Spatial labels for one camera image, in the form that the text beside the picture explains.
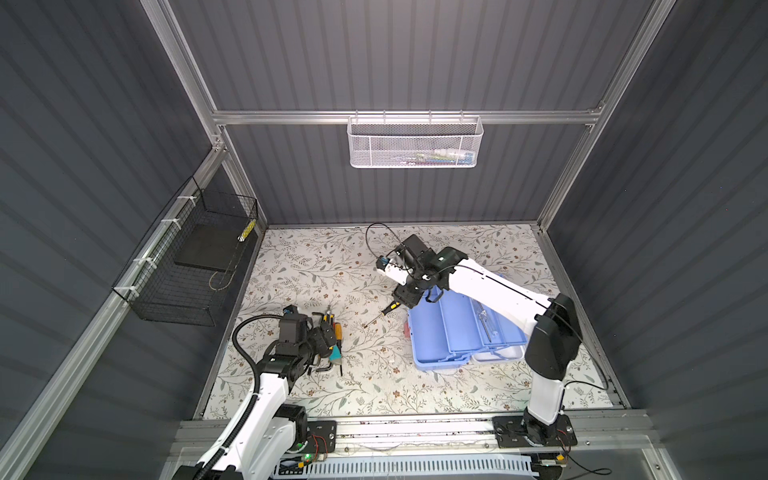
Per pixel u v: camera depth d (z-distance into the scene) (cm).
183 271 72
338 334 91
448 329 83
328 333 77
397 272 74
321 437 72
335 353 86
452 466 71
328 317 92
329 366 85
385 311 96
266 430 47
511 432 72
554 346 47
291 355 65
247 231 82
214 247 74
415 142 123
